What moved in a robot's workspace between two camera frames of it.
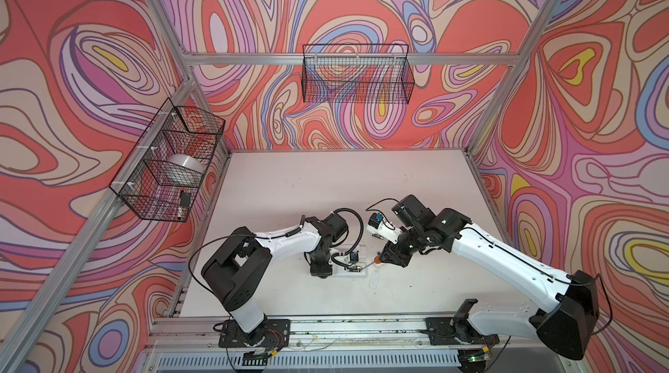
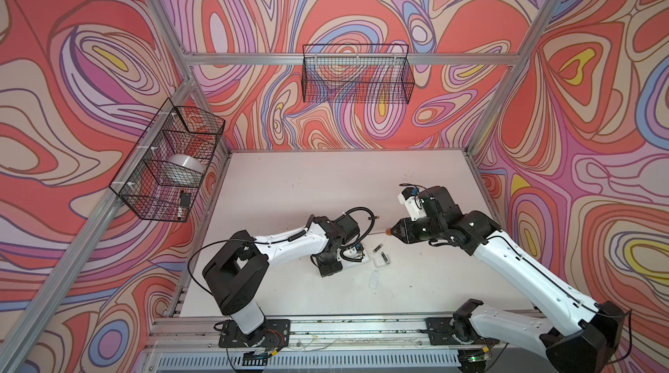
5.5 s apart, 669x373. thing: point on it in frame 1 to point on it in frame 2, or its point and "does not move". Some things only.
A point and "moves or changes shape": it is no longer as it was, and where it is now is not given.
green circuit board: (253, 359) does not move
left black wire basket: (161, 177) does not move
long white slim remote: (352, 270) to (365, 258)
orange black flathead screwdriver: (376, 261) moves or changes shape
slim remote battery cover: (374, 280) does not move
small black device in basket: (185, 200) does not move
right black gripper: (392, 253) to (405, 230)
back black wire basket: (356, 73) does not move
